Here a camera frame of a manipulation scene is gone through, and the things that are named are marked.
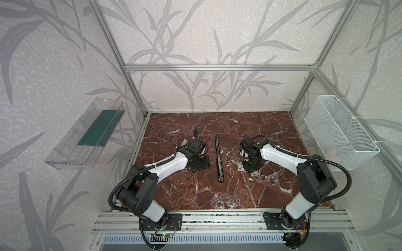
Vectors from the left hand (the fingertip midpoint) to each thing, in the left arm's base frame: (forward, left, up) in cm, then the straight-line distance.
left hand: (211, 161), depth 87 cm
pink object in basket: (-4, -58, +15) cm, 60 cm away
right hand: (-1, -22, -3) cm, 22 cm away
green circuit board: (-34, +20, -6) cm, 40 cm away
